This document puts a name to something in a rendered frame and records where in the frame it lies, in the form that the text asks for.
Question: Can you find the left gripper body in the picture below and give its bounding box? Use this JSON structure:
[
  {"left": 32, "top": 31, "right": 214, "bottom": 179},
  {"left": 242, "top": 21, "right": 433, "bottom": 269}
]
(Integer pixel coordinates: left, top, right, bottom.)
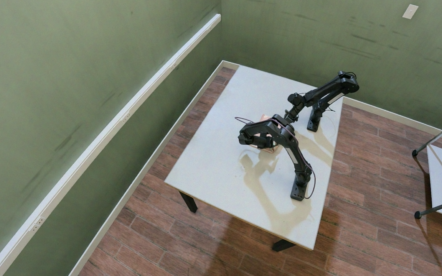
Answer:
[{"left": 257, "top": 132, "right": 273, "bottom": 148}]

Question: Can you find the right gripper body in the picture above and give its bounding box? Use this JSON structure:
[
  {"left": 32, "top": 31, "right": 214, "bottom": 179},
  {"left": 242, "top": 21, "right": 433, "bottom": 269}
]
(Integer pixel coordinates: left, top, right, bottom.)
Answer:
[{"left": 285, "top": 106, "right": 301, "bottom": 122}]

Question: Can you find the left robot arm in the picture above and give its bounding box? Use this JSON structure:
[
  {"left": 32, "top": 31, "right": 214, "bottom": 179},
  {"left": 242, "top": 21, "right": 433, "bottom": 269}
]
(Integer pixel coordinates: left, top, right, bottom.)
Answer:
[{"left": 238, "top": 114, "right": 312, "bottom": 200}]

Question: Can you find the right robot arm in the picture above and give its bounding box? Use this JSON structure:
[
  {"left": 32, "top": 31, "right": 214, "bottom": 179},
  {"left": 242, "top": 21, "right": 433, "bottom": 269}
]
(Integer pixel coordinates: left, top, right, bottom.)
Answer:
[{"left": 287, "top": 71, "right": 360, "bottom": 131}]

